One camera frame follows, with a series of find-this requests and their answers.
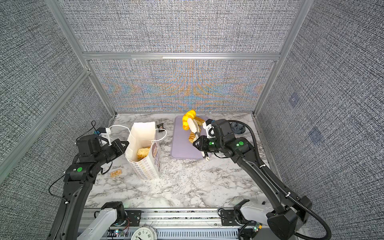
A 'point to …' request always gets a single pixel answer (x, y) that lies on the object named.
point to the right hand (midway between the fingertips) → (195, 142)
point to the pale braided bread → (142, 152)
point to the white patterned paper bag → (142, 135)
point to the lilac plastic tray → (181, 147)
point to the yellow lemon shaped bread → (190, 114)
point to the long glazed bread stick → (200, 121)
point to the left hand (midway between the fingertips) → (129, 141)
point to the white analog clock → (144, 233)
